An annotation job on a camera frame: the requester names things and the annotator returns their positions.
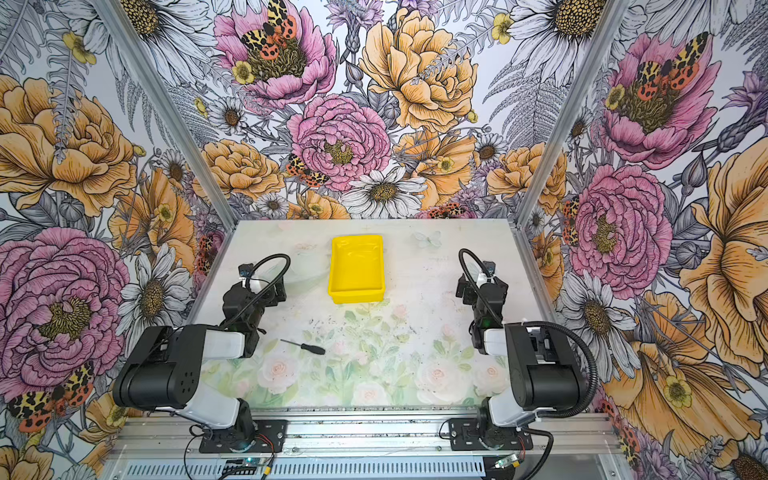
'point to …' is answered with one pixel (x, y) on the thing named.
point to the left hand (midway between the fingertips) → (268, 283)
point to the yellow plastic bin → (357, 269)
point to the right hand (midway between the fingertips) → (478, 282)
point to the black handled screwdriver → (314, 349)
